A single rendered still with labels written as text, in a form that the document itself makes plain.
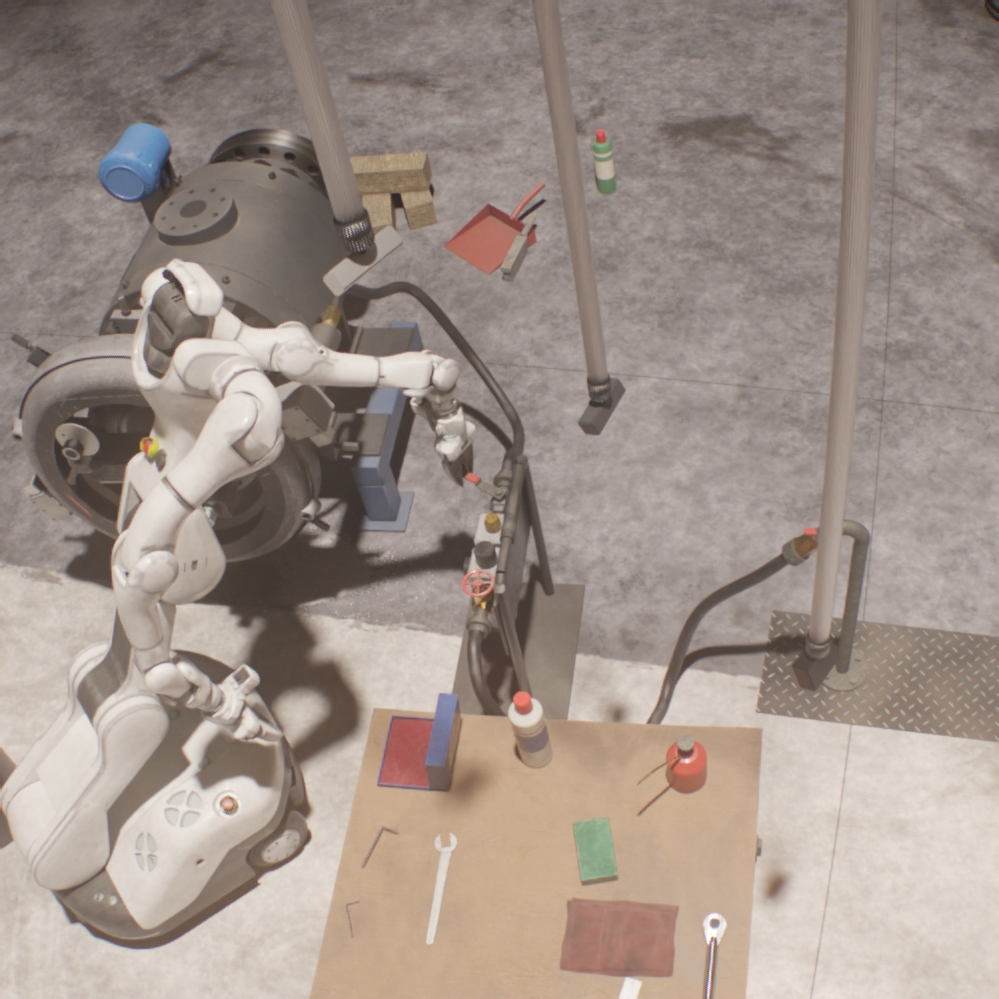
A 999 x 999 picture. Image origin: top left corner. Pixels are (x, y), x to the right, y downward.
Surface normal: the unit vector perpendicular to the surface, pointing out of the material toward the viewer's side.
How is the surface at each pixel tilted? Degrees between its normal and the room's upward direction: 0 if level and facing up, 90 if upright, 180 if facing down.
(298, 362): 78
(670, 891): 0
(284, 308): 61
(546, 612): 0
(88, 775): 29
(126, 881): 38
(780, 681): 0
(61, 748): 25
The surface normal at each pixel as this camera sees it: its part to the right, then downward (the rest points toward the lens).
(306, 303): 0.88, -0.17
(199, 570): 0.61, 0.56
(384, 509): -0.15, 0.79
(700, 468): -0.15, -0.62
